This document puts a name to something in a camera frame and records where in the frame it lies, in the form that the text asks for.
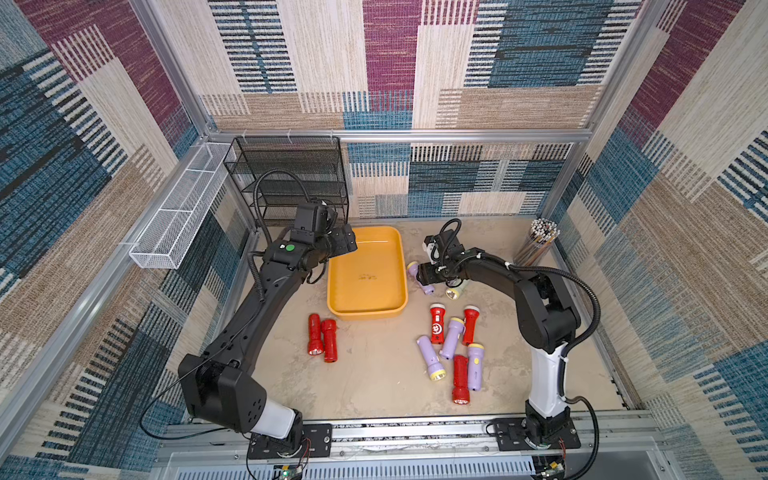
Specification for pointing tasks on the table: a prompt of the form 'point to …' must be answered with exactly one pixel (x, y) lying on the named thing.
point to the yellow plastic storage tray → (369, 282)
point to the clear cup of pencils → (543, 232)
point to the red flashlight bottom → (460, 389)
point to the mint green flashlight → (454, 292)
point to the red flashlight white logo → (437, 323)
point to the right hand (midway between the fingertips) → (430, 277)
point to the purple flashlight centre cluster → (456, 326)
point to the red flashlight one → (315, 345)
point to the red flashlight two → (329, 340)
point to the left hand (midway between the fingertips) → (343, 237)
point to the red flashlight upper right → (471, 314)
